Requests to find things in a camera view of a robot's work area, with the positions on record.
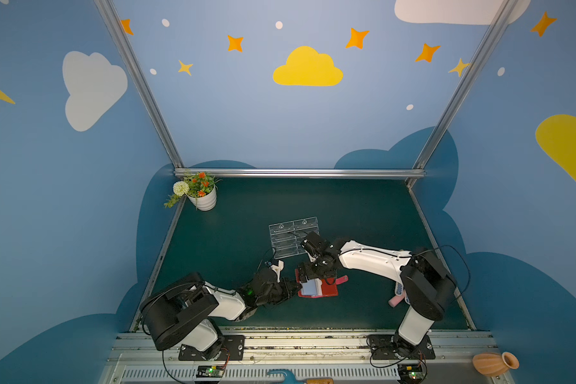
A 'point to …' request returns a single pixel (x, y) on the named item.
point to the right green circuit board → (410, 373)
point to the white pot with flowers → (200, 189)
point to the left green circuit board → (210, 371)
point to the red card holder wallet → (327, 289)
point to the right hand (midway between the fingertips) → (311, 273)
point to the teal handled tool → (290, 375)
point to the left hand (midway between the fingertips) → (307, 290)
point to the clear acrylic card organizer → (286, 237)
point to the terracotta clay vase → (494, 364)
